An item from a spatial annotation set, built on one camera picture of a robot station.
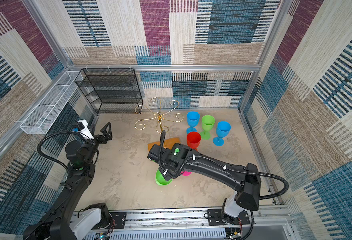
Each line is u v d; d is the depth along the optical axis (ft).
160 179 2.06
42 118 2.34
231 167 1.42
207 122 3.16
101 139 2.21
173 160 1.54
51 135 1.73
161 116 2.46
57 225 1.31
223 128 2.97
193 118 3.13
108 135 2.28
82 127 2.06
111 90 3.58
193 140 2.86
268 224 2.43
